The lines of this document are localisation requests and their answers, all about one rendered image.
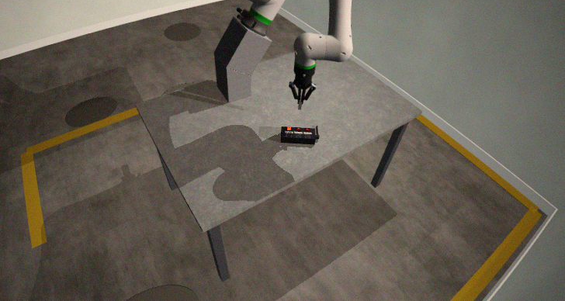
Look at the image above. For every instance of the black power strip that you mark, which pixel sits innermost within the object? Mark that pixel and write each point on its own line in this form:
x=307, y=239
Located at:
x=297, y=135

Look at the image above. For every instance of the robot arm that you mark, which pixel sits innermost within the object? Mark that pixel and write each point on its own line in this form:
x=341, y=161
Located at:
x=308, y=47

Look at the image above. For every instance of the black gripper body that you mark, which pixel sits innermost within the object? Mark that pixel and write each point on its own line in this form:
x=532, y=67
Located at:
x=302, y=82

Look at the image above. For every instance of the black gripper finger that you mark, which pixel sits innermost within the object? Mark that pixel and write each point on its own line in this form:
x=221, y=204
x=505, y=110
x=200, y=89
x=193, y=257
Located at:
x=305, y=97
x=291, y=85

